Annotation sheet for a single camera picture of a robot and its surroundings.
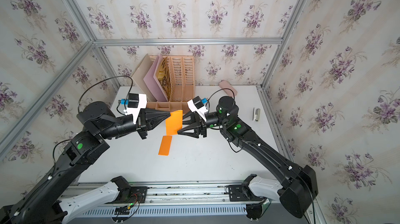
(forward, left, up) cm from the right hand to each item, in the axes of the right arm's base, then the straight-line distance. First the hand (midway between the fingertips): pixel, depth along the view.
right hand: (181, 129), depth 56 cm
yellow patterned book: (+47, +18, -17) cm, 53 cm away
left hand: (-1, +3, +9) cm, 9 cm away
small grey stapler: (+30, -43, -34) cm, 63 cm away
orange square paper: (+9, +14, -36) cm, 40 cm away
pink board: (+37, +22, -13) cm, 45 cm away
